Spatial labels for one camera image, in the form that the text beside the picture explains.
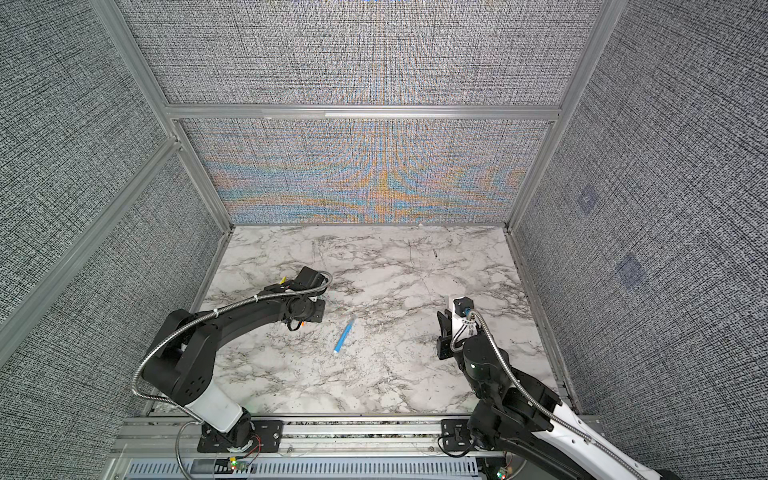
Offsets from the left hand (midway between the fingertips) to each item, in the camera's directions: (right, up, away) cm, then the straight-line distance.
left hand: (316, 306), depth 93 cm
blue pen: (+9, -9, -3) cm, 13 cm away
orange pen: (-1, -2, -13) cm, 13 cm away
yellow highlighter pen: (-14, +7, +10) cm, 19 cm away
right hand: (+34, +3, -24) cm, 42 cm away
